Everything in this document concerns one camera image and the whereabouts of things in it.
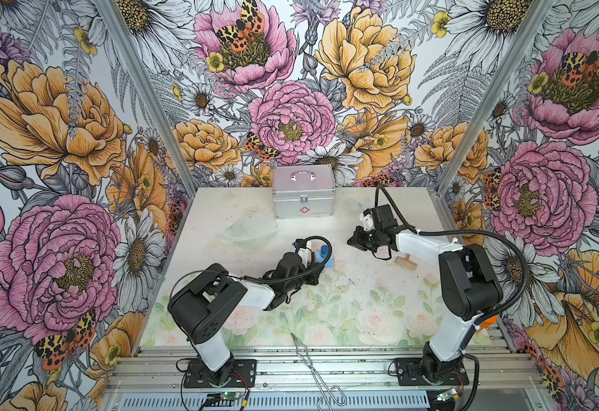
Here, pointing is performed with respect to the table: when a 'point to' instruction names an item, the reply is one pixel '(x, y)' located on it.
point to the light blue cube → (330, 262)
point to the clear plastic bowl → (252, 231)
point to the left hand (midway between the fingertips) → (323, 272)
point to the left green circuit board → (224, 398)
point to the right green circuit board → (447, 395)
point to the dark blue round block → (324, 249)
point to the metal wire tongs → (330, 397)
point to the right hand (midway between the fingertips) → (348, 247)
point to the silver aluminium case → (304, 191)
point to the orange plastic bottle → (484, 324)
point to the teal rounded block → (323, 254)
